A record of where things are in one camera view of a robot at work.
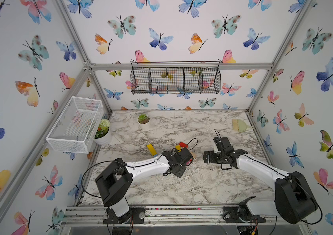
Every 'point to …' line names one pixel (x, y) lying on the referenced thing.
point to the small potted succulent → (143, 120)
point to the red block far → (183, 145)
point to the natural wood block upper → (193, 154)
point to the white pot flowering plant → (103, 136)
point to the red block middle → (188, 162)
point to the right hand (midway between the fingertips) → (211, 155)
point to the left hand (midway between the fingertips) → (180, 168)
